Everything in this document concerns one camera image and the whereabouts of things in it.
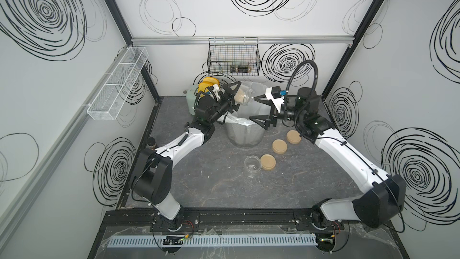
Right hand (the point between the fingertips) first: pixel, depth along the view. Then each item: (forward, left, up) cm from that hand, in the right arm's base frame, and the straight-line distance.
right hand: (254, 107), depth 66 cm
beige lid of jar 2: (-6, -9, -35) cm, 36 cm away
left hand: (+10, +5, 0) cm, 11 cm away
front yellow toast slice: (+28, +26, -14) cm, 41 cm away
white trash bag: (+2, +5, -8) cm, 10 cm away
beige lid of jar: (+3, -16, -35) cm, 39 cm away
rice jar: (-8, -1, -36) cm, 37 cm away
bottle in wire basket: (+30, +6, -4) cm, 31 cm away
